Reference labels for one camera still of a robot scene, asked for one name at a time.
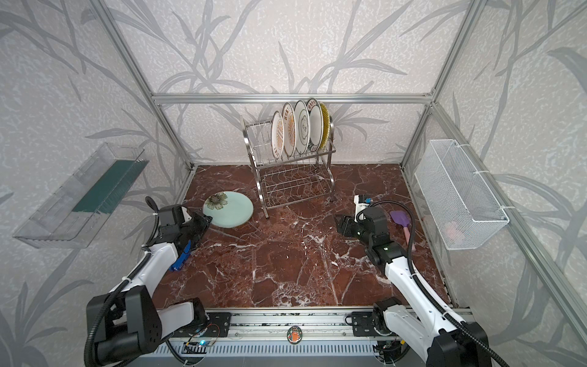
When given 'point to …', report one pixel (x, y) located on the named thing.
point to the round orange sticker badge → (294, 334)
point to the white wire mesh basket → (460, 205)
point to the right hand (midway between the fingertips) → (342, 209)
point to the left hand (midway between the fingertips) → (216, 207)
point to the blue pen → (183, 258)
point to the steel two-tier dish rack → (299, 178)
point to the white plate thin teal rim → (303, 127)
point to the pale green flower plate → (228, 209)
